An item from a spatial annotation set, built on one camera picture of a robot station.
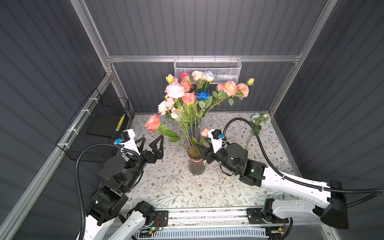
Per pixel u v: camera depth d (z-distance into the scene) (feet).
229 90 2.23
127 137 1.53
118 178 1.26
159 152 1.63
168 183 2.83
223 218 2.44
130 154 1.51
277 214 2.00
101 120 2.59
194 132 2.45
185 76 2.50
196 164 2.59
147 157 1.61
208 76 2.58
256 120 3.67
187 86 2.45
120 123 2.56
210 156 1.94
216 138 1.79
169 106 2.08
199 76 2.54
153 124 2.00
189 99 2.24
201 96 2.17
